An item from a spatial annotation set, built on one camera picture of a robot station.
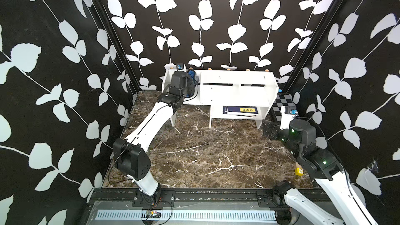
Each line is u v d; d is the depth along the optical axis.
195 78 0.76
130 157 0.43
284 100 1.11
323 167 0.42
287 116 0.55
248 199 0.75
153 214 0.71
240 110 0.90
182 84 0.61
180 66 0.68
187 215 0.70
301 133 0.45
